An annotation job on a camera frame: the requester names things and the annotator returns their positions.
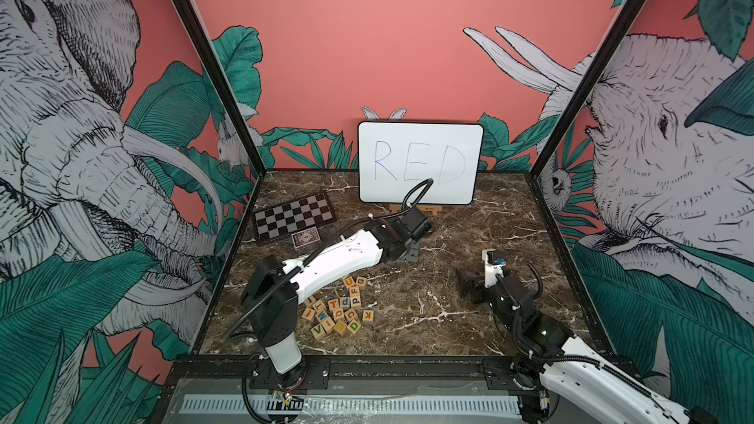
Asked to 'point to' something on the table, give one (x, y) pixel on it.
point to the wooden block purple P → (355, 300)
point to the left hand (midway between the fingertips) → (410, 243)
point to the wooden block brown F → (354, 291)
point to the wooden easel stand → (434, 208)
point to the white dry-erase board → (396, 157)
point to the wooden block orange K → (368, 315)
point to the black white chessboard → (282, 220)
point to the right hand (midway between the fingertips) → (468, 264)
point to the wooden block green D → (353, 326)
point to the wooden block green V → (318, 331)
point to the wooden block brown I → (327, 324)
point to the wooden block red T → (333, 304)
